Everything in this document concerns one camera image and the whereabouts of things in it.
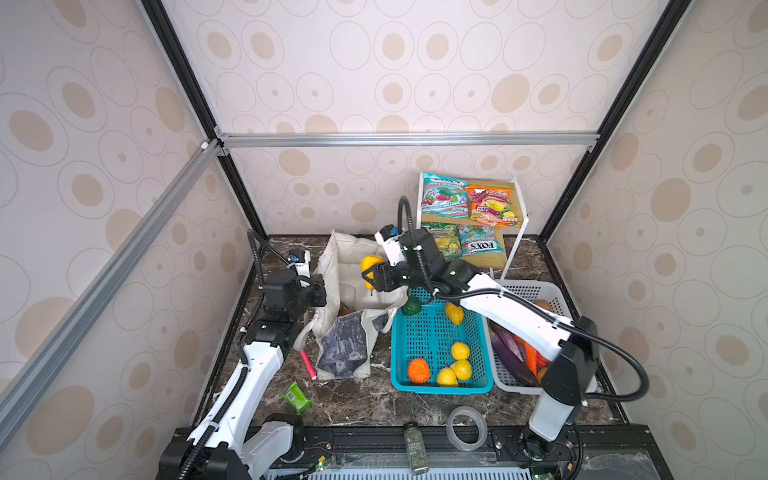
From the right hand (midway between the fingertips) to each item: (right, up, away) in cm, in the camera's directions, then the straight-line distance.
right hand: (370, 272), depth 76 cm
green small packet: (-20, -33, +4) cm, 39 cm away
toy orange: (+13, -27, +5) cm, 31 cm away
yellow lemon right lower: (+25, -27, +6) cm, 37 cm away
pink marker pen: (-19, -27, +11) cm, 35 cm away
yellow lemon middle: (+25, -23, +10) cm, 35 cm away
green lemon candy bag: (+23, +10, +17) cm, 30 cm away
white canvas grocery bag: (-8, -14, -3) cm, 16 cm away
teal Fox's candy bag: (+33, +10, +19) cm, 39 cm away
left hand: (-11, 0, +2) cm, 11 cm away
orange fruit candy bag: (+32, +17, +2) cm, 36 cm away
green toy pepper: (+12, -11, +18) cm, 25 cm away
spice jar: (+11, -41, -6) cm, 43 cm away
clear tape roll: (+28, -37, 0) cm, 47 cm away
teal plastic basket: (+18, -25, +14) cm, 34 cm away
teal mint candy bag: (+20, +20, +5) cm, 29 cm away
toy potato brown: (+53, -10, +17) cm, 57 cm away
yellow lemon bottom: (+20, -28, +4) cm, 35 cm away
